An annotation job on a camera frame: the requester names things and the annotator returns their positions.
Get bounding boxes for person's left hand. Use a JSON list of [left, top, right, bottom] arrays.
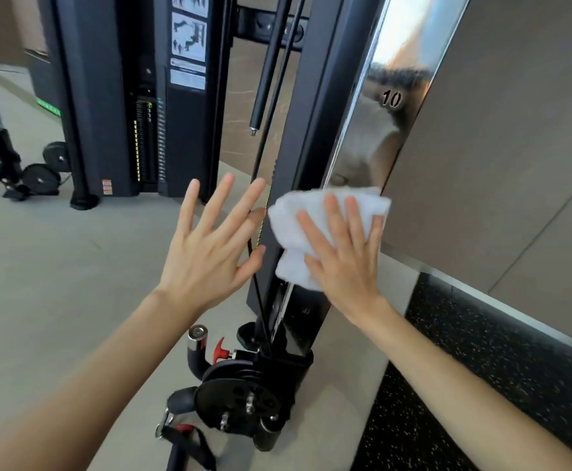
[[154, 172, 268, 322]]

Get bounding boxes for person's right hand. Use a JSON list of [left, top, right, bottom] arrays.
[[295, 193, 392, 327]]

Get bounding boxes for white cleaning cloth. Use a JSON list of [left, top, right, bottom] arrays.
[[268, 186, 392, 292]]

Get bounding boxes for chrome numbered machine column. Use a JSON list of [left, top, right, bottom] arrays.
[[246, 0, 309, 349], [268, 0, 473, 339]]

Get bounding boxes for person's right forearm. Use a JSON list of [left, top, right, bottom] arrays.
[[356, 298, 572, 471]]

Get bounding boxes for person's left forearm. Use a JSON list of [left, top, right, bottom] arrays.
[[0, 288, 203, 471]]

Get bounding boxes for black straight attachment bar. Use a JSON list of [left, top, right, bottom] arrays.
[[249, 0, 295, 138]]

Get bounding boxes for black weight stack plates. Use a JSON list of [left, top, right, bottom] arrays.
[[133, 95, 167, 184]]

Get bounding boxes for black adjustable pulley carriage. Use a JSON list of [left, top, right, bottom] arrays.
[[0, 130, 71, 201], [156, 323, 316, 455]]

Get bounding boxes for black weight stack cover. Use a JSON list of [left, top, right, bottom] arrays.
[[52, 0, 228, 211]]

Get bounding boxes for strip of exercise pictogram stickers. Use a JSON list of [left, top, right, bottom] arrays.
[[169, 0, 209, 92]]

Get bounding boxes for red black stirrup handle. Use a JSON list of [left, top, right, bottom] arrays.
[[154, 411, 218, 471]]

